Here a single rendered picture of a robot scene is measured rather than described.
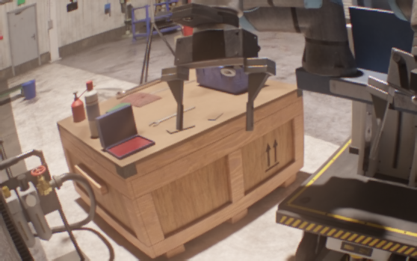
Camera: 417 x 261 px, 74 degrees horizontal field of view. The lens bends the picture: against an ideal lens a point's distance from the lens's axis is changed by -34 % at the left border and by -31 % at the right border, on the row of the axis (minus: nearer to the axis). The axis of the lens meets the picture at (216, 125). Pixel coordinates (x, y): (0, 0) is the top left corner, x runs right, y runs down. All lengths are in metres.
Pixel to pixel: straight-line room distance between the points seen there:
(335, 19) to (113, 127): 0.87
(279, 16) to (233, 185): 0.80
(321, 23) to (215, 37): 0.47
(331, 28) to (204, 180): 0.80
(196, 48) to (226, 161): 0.94
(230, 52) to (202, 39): 0.06
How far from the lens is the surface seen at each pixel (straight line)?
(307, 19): 1.01
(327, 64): 1.00
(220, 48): 0.59
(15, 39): 10.98
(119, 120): 1.40
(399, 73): 0.44
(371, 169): 1.29
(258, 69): 0.56
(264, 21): 1.03
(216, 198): 1.55
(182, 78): 0.65
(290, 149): 1.86
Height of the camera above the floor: 0.97
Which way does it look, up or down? 21 degrees down
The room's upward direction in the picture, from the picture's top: 7 degrees counter-clockwise
